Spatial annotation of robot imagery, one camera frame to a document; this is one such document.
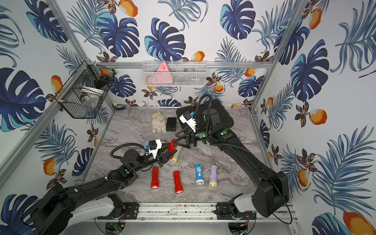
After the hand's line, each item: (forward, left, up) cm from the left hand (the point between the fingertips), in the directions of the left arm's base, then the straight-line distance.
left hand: (173, 145), depth 68 cm
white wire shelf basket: (+48, +6, +7) cm, 48 cm away
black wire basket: (+25, +53, +7) cm, 59 cm away
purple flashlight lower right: (-8, -21, -24) cm, 33 cm away
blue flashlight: (-7, -14, -24) cm, 28 cm away
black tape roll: (+48, +53, -27) cm, 77 cm away
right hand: (+2, -1, +3) cm, 3 cm away
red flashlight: (-3, 0, +3) cm, 4 cm away
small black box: (+30, +8, -24) cm, 39 cm away
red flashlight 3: (-12, -3, -25) cm, 27 cm away
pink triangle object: (+45, +12, +7) cm, 47 cm away
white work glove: (+34, +18, -25) cm, 46 cm away
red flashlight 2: (-10, +11, -25) cm, 29 cm away
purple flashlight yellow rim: (-8, +11, +7) cm, 15 cm away
